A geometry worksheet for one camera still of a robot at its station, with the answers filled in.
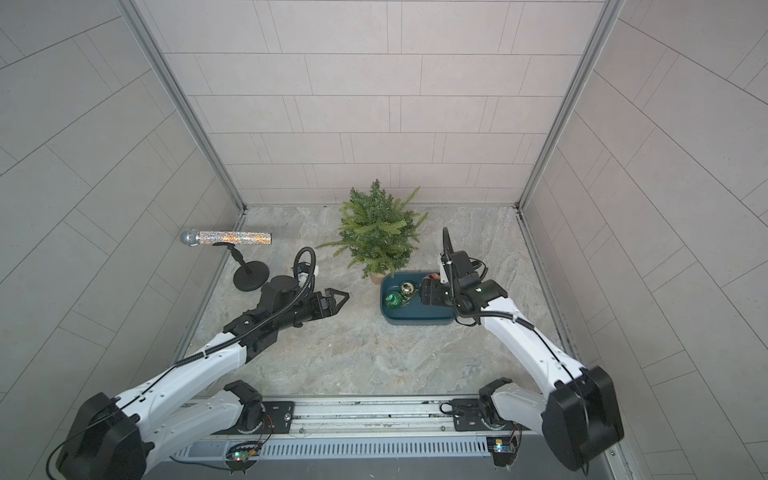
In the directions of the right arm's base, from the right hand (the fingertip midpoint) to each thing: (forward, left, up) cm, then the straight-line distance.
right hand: (428, 291), depth 82 cm
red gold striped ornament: (+1, -1, +5) cm, 6 cm away
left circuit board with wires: (-34, +44, -5) cm, 56 cm away
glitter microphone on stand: (+14, +55, -7) cm, 58 cm away
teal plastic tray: (-2, +4, -9) cm, 10 cm away
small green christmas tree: (+6, +12, +20) cm, 24 cm away
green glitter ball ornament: (+1, +10, -5) cm, 11 cm away
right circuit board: (-35, -14, -12) cm, 40 cm away
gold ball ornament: (+4, +6, -5) cm, 9 cm away
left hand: (-2, +22, +3) cm, 22 cm away
